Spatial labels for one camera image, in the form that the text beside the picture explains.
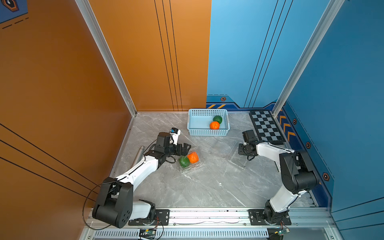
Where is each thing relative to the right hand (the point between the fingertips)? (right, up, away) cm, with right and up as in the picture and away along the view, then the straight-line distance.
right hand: (242, 150), depth 98 cm
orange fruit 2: (-18, +17, +6) cm, 25 cm away
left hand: (-37, +6, -10) cm, 39 cm away
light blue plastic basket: (-28, +20, +17) cm, 38 cm away
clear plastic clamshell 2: (-2, -6, -4) cm, 8 cm away
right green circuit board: (+10, -34, -28) cm, 45 cm away
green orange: (-38, -5, -8) cm, 39 cm away
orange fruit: (-32, -3, -9) cm, 33 cm away
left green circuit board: (-53, -36, -26) cm, 70 cm away
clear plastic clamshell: (-32, -7, -13) cm, 36 cm away
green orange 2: (-15, +21, +11) cm, 28 cm away
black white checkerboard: (+20, +15, +8) cm, 26 cm away
